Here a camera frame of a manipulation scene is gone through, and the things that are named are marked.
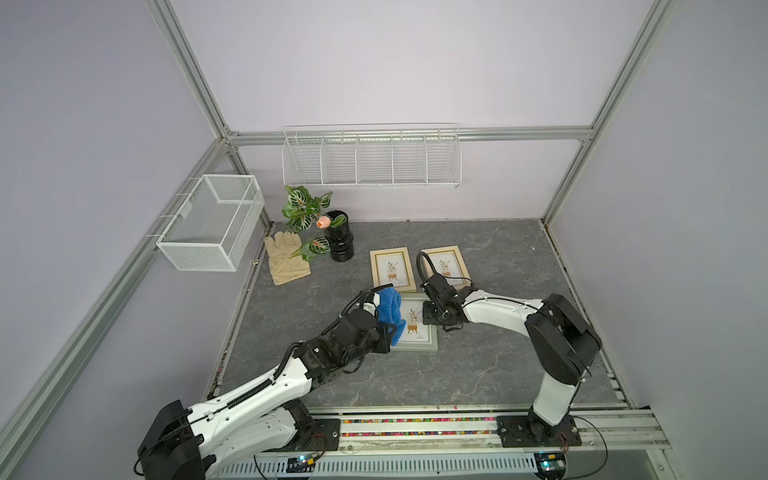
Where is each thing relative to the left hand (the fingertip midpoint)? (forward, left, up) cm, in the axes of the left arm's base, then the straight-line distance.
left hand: (394, 330), depth 77 cm
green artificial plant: (+31, +24, +15) cm, 42 cm away
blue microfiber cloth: (+3, +1, +5) cm, 6 cm away
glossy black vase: (+37, +16, -3) cm, 40 cm away
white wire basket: (+28, +49, +13) cm, 58 cm away
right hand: (+11, -11, -13) cm, 20 cm away
